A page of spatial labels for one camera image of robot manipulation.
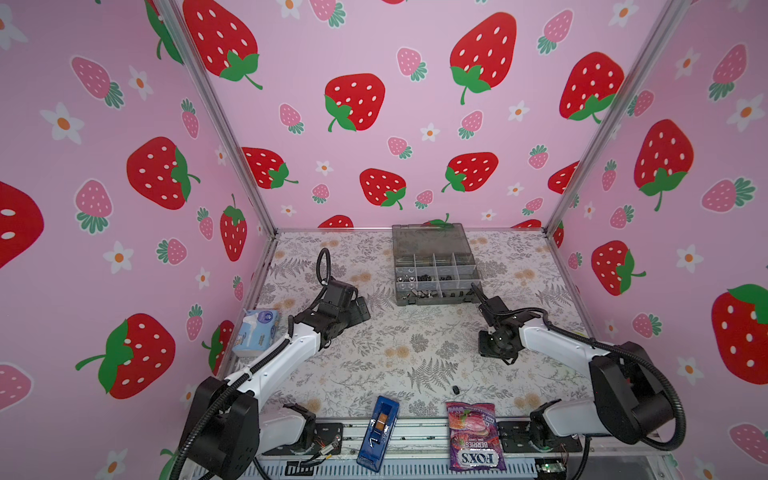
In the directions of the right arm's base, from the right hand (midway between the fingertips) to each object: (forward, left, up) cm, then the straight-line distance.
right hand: (483, 350), depth 89 cm
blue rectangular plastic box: (-27, +28, +6) cm, 39 cm away
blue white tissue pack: (-6, +67, +8) cm, 68 cm away
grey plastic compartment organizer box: (+28, +17, +5) cm, 33 cm away
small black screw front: (-13, +8, 0) cm, 15 cm away
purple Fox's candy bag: (-25, +4, +2) cm, 26 cm away
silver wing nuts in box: (+18, +19, +2) cm, 26 cm away
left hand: (+3, +39, +11) cm, 41 cm away
